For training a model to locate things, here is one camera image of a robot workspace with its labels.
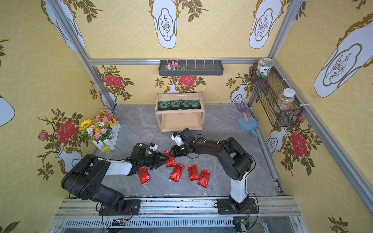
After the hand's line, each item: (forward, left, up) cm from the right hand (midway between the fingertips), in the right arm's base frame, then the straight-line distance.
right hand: (174, 149), depth 92 cm
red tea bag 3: (-14, -3, -1) cm, 14 cm away
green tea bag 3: (+23, -7, +17) cm, 30 cm away
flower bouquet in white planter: (+4, +42, +14) cm, 44 cm away
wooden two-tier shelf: (+25, +1, -2) cm, 25 cm away
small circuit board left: (-38, +25, -6) cm, 46 cm away
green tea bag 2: (+23, 0, +18) cm, 29 cm away
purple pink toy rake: (+42, -52, -6) cm, 67 cm away
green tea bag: (+22, +8, +17) cm, 29 cm away
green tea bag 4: (+24, -13, +18) cm, 32 cm away
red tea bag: (-16, +16, -1) cm, 23 cm away
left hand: (-5, +5, -1) cm, 8 cm away
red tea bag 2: (-8, +2, -1) cm, 8 cm away
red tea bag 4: (-14, -12, -1) cm, 18 cm away
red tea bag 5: (-16, -18, -1) cm, 25 cm away
